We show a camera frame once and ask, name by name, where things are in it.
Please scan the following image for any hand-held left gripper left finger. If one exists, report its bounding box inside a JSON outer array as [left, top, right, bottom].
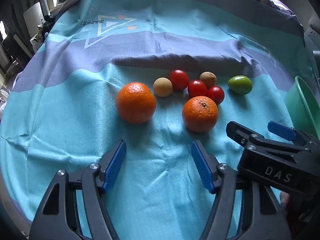
[[29, 139, 127, 240]]

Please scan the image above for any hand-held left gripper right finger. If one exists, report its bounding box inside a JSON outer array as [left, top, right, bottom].
[[191, 139, 293, 240]]

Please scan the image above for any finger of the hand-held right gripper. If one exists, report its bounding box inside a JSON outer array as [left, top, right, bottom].
[[226, 121, 265, 150], [267, 121, 298, 142]]

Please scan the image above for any green plastic bowl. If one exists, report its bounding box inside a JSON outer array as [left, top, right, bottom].
[[284, 76, 320, 139]]

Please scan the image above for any small orange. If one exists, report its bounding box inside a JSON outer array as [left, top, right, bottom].
[[182, 96, 219, 133]]

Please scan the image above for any red cherry tomato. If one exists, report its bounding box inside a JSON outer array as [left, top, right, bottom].
[[169, 70, 189, 91], [188, 80, 208, 98], [206, 85, 225, 105]]

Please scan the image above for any person's right hand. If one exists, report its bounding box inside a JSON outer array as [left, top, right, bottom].
[[279, 191, 292, 212]]

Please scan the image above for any blue printed blanket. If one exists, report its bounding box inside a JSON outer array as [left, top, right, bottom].
[[0, 0, 316, 240]]

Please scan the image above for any pointed brown longan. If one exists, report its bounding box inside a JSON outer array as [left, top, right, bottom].
[[199, 71, 217, 88]]

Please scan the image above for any large orange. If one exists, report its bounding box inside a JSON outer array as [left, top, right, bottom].
[[116, 82, 157, 124]]

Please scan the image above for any round tan longan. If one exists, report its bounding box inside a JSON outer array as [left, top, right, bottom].
[[153, 77, 173, 97]]

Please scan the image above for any dark cabinet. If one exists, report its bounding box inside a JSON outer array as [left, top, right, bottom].
[[0, 20, 34, 74]]

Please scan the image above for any white panel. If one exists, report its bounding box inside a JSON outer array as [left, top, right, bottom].
[[23, 1, 48, 35]]

